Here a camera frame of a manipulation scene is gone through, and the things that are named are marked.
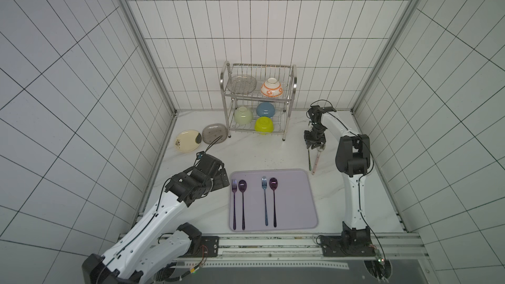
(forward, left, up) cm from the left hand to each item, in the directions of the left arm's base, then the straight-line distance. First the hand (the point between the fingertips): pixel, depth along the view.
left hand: (212, 184), depth 76 cm
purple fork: (+3, -7, -13) cm, 15 cm away
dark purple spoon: (+5, -25, -11) cm, 28 cm away
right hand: (+27, -42, -11) cm, 51 cm away
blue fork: (+8, -21, -12) cm, 25 cm away
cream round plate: (+31, +22, -14) cm, 40 cm away
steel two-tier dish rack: (+37, -18, +13) cm, 43 cm away
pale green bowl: (+41, -10, -5) cm, 43 cm away
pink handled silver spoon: (+25, -51, -11) cm, 58 cm away
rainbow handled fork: (+15, -44, -13) cm, 49 cm away
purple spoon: (+4, -11, -12) cm, 17 cm away
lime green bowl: (+35, -21, -5) cm, 41 cm away
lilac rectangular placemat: (-3, -34, -12) cm, 37 cm away
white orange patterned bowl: (+38, -24, +18) cm, 48 cm away
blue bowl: (+48, -23, -6) cm, 54 cm away
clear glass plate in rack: (+46, -10, +14) cm, 49 cm away
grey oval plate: (+36, +8, -13) cm, 39 cm away
